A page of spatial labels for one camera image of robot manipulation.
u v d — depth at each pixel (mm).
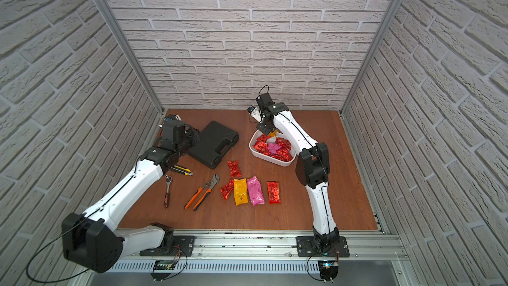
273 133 964
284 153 962
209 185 883
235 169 900
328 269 710
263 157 950
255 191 851
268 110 679
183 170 917
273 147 974
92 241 382
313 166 552
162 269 720
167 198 848
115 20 822
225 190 859
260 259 712
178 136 609
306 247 727
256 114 852
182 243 743
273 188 867
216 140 1007
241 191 850
